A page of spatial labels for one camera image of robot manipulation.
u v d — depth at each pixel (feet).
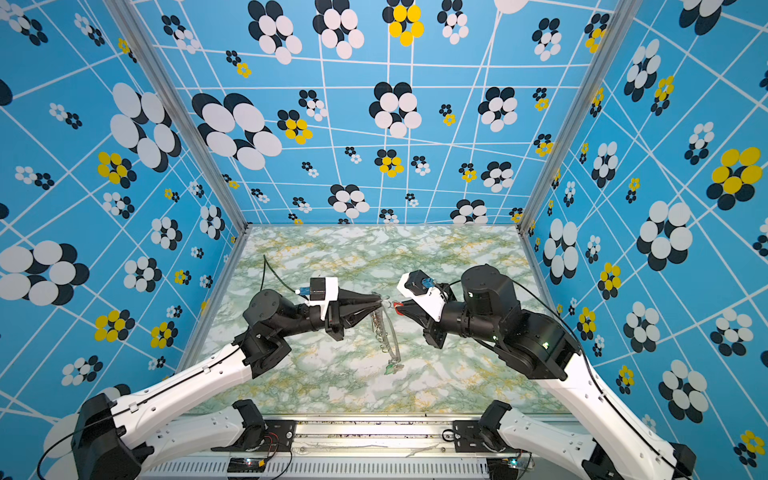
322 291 1.55
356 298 1.83
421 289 1.47
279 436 2.39
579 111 2.78
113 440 1.26
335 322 1.70
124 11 2.24
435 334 1.60
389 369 2.22
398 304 1.82
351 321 1.82
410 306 1.80
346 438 2.47
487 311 1.42
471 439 2.35
